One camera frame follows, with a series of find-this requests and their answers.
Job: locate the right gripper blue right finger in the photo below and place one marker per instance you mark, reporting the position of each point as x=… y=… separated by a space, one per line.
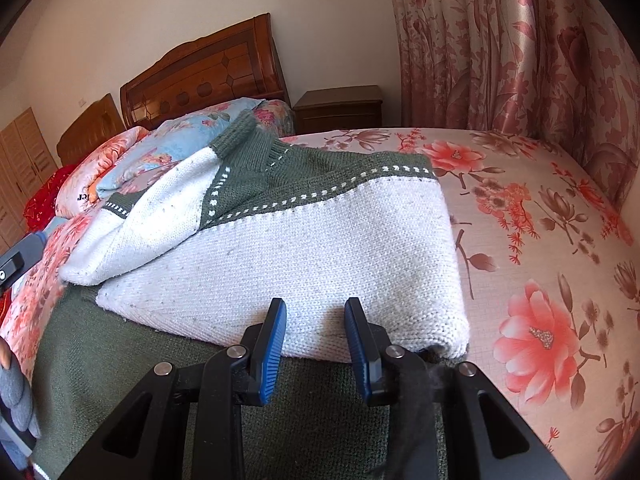
x=374 y=357

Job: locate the dark wooden nightstand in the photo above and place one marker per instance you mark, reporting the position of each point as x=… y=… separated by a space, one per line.
x=342 y=108

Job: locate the beige louvered wardrobe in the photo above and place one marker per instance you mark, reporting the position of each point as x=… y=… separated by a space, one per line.
x=26 y=163

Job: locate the grey gloved left hand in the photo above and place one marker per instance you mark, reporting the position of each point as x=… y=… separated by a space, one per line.
x=20 y=427

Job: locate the small wooden headboard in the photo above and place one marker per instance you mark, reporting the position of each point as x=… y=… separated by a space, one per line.
x=99 y=122

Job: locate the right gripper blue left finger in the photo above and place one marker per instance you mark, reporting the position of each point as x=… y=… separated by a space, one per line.
x=258 y=375

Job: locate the large carved wooden headboard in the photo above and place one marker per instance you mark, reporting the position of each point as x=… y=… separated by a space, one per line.
x=239 y=61

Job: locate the pink floral curtain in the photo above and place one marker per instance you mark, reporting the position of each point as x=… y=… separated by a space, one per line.
x=556 y=70

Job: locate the light blue floral pillow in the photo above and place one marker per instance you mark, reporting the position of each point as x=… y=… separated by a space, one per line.
x=174 y=140

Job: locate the pink floral pillow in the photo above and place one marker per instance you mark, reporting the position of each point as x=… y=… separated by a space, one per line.
x=78 y=192

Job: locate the red blanket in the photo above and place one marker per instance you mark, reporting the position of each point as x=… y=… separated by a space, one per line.
x=40 y=209

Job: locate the pink floral bed sheet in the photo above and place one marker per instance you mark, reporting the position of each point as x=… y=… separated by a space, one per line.
x=550 y=282

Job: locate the green and white knit sweater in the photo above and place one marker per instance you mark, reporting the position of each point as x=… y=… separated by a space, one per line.
x=170 y=272

